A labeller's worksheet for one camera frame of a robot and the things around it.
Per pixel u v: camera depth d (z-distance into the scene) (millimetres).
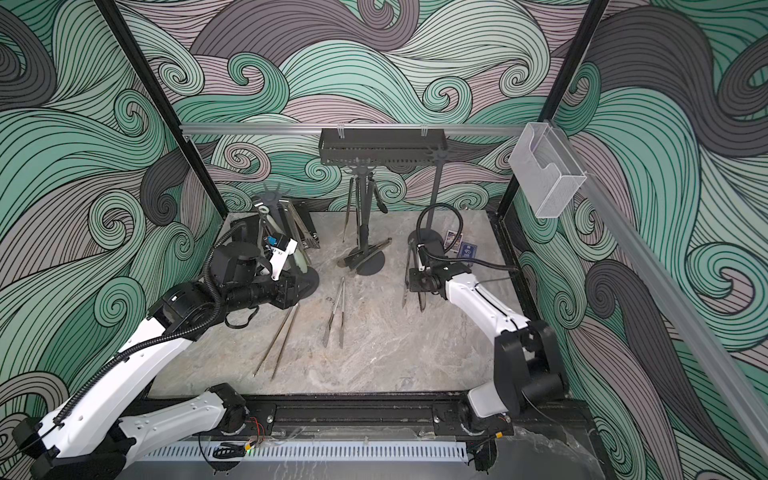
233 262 475
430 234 1107
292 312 925
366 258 1023
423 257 707
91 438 380
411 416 749
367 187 788
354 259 1031
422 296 862
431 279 632
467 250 1065
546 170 761
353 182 749
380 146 955
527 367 422
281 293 570
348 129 931
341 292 952
